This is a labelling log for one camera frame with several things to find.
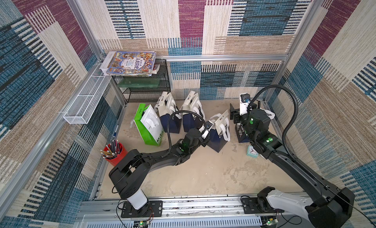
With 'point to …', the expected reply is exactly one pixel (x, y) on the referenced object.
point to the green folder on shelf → (139, 82)
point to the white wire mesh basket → (82, 107)
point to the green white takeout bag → (149, 124)
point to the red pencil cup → (113, 152)
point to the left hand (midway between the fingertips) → (208, 128)
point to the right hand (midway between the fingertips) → (240, 105)
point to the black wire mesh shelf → (135, 95)
